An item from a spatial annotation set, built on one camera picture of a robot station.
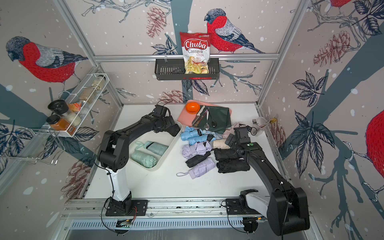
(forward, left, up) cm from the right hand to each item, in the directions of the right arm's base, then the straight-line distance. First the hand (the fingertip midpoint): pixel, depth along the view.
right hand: (234, 140), depth 87 cm
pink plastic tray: (+24, +31, -9) cm, 40 cm away
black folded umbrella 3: (-10, +22, -6) cm, 25 cm away
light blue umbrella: (+2, +25, -4) cm, 26 cm away
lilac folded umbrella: (-3, +22, -5) cm, 23 cm away
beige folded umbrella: (+1, +8, -6) cm, 10 cm away
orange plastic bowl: (+32, +27, -6) cm, 43 cm away
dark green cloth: (+24, +10, -10) cm, 28 cm away
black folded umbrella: (-6, +5, -6) cm, 10 cm away
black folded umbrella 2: (-13, +2, -6) cm, 14 cm away
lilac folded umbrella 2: (-13, +16, -7) cm, 22 cm away
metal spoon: (+18, +16, -10) cm, 26 cm away
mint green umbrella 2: (-12, +53, -4) cm, 54 cm away
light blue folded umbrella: (+9, +27, -5) cm, 29 cm away
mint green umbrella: (-2, +51, -7) cm, 51 cm away
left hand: (+15, +40, -1) cm, 43 cm away
